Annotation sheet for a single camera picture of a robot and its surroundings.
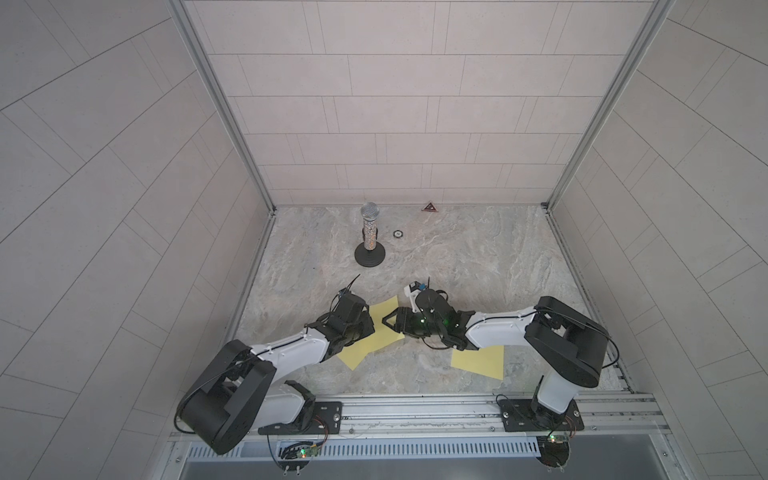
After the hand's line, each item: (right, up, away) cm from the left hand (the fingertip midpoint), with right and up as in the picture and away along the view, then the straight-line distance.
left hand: (376, 321), depth 89 cm
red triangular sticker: (+19, +36, +27) cm, 49 cm away
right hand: (+3, +1, -7) cm, 7 cm away
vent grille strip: (-22, -21, -24) cm, 38 cm away
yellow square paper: (-6, -7, -8) cm, 12 cm away
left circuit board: (-16, -22, -24) cm, 36 cm away
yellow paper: (+31, -8, -9) cm, 33 cm away
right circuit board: (+42, -23, -21) cm, 53 cm away
